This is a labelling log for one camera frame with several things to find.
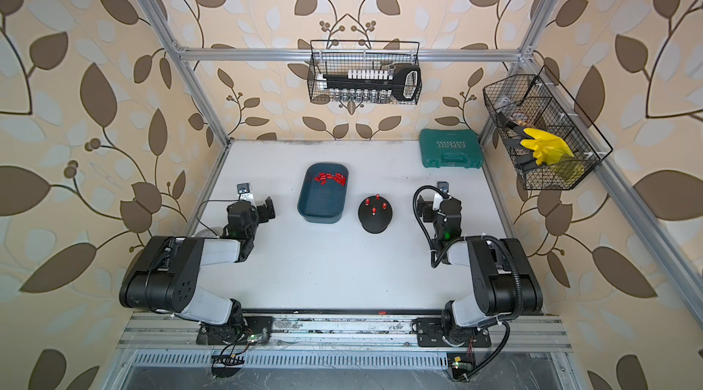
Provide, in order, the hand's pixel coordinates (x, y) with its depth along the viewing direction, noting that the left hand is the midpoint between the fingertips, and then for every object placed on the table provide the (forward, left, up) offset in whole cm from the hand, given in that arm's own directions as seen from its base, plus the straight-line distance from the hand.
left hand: (250, 197), depth 93 cm
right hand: (+1, -64, 0) cm, 64 cm away
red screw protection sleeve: (-2, -44, +4) cm, 44 cm away
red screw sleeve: (-3, -40, +4) cm, 41 cm away
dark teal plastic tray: (+7, -23, -7) cm, 25 cm away
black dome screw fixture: (-7, -43, +2) cm, 43 cm away
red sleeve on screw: (-5, -46, +4) cm, 46 cm away
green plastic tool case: (+27, -71, -2) cm, 76 cm away
